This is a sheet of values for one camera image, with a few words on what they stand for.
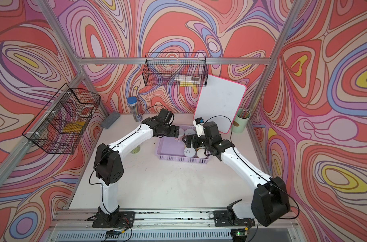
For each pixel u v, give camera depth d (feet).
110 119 3.77
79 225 2.40
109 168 1.64
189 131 3.33
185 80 2.98
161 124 2.22
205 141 2.21
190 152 2.98
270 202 1.33
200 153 2.96
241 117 3.26
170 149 3.16
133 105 3.37
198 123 2.35
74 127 2.35
